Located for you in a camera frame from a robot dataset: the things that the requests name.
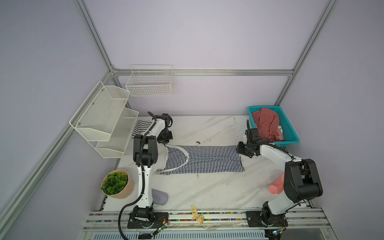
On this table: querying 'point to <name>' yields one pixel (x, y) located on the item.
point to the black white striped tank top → (141, 126)
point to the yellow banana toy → (199, 218)
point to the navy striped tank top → (186, 159)
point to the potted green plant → (117, 184)
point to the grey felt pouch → (159, 197)
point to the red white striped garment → (279, 136)
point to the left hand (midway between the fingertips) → (165, 143)
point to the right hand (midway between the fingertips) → (237, 148)
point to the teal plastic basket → (289, 136)
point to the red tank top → (266, 121)
